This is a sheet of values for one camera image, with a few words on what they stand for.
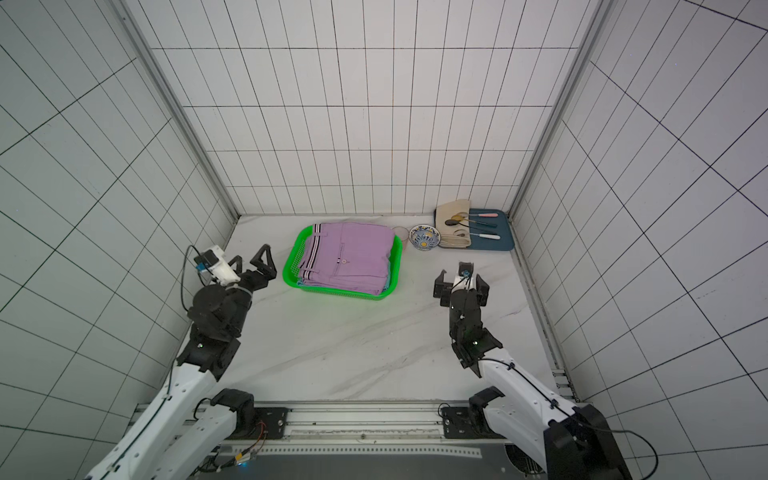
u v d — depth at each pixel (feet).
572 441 1.32
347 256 3.09
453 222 3.81
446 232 3.73
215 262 1.96
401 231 3.43
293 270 3.09
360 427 2.42
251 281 2.09
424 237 3.62
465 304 2.05
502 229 3.82
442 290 2.41
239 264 2.37
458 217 3.86
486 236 3.74
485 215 3.97
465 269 2.24
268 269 2.18
